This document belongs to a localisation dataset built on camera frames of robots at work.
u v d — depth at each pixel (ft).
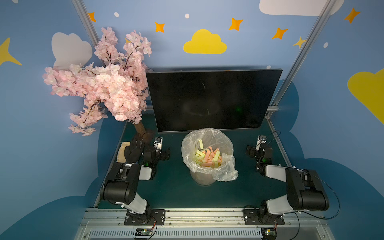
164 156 2.84
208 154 2.89
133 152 3.14
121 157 3.13
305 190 1.49
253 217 2.43
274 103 3.78
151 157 2.38
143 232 2.35
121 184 1.51
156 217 2.46
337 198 1.38
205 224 2.41
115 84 1.80
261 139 2.69
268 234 2.40
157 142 2.63
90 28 2.46
